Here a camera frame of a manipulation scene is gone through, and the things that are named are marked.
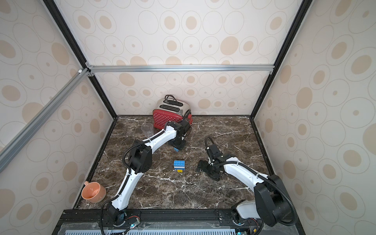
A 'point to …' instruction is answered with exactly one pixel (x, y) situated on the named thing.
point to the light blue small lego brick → (176, 149)
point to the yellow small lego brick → (179, 171)
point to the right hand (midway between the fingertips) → (206, 172)
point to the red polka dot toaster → (171, 109)
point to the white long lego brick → (179, 167)
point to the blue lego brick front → (179, 168)
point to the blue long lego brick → (179, 163)
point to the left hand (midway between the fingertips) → (181, 145)
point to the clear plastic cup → (148, 129)
